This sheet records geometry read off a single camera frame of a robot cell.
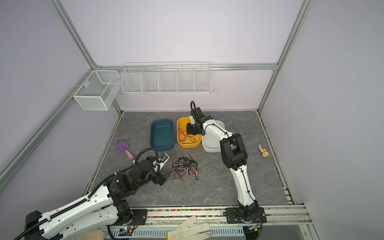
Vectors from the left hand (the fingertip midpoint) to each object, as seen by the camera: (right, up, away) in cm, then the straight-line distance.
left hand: (163, 166), depth 76 cm
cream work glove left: (-30, -30, -7) cm, 43 cm away
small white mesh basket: (-49, +44, +23) cm, 70 cm away
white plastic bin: (+26, +8, +28) cm, 39 cm away
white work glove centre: (+13, -29, -6) cm, 32 cm away
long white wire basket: (-3, +53, +23) cm, 58 cm away
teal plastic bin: (-8, +14, +29) cm, 33 cm away
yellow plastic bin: (+9, +11, +28) cm, 31 cm away
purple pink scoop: (-34, +7, +26) cm, 44 cm away
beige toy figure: (+60, +3, +17) cm, 63 cm away
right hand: (+11, +16, +23) cm, 31 cm away
